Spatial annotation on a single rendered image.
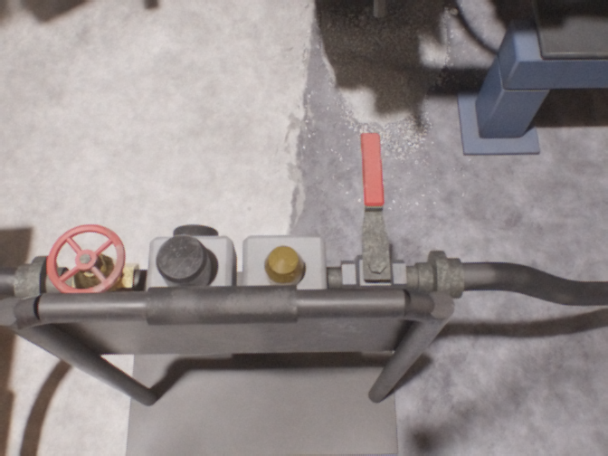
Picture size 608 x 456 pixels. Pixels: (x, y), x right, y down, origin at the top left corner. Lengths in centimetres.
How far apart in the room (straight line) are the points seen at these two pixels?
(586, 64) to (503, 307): 41
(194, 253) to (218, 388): 50
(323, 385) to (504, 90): 56
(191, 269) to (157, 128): 70
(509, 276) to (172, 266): 33
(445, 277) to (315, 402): 47
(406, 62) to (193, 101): 42
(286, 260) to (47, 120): 82
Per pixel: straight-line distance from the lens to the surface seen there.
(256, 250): 66
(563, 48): 110
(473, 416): 112
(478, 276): 68
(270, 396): 108
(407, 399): 110
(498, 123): 123
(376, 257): 64
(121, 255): 63
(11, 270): 73
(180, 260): 61
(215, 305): 53
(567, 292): 78
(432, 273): 68
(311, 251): 66
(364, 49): 135
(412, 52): 136
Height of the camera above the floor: 108
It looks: 68 degrees down
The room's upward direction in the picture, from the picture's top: straight up
